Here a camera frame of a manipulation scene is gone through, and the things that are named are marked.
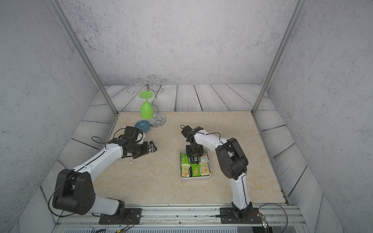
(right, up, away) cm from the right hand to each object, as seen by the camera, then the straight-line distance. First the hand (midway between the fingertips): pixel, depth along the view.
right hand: (193, 156), depth 92 cm
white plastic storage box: (+6, -11, -8) cm, 15 cm away
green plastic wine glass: (-28, +30, -2) cm, 41 cm away
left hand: (-24, +4, -5) cm, 25 cm away
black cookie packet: (+1, -2, -3) cm, 4 cm away
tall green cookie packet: (-6, -2, -1) cm, 6 cm away
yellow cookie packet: (-5, -7, -5) cm, 10 cm away
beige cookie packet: (+7, -7, -5) cm, 11 cm away
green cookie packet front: (+1, -8, -6) cm, 10 cm away
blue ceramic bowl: (-36, +19, +17) cm, 44 cm away
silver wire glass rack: (-27, +45, +3) cm, 53 cm away
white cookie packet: (+7, -1, -2) cm, 7 cm away
